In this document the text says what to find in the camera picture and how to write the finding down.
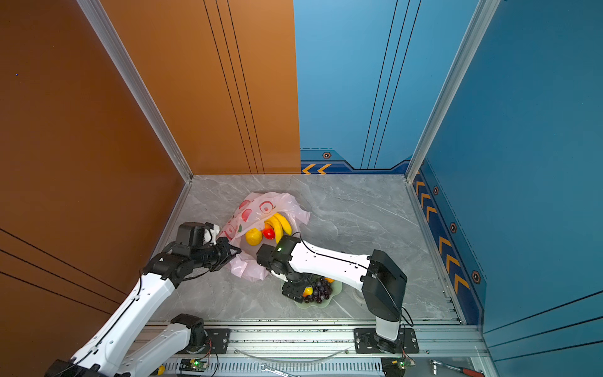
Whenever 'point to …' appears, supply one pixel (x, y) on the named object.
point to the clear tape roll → (358, 295)
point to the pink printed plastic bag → (251, 212)
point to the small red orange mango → (269, 233)
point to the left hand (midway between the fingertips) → (243, 246)
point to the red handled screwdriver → (476, 373)
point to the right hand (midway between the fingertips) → (305, 287)
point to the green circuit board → (193, 365)
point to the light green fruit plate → (337, 287)
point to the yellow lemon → (253, 236)
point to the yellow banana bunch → (280, 225)
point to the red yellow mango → (308, 291)
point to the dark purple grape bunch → (322, 291)
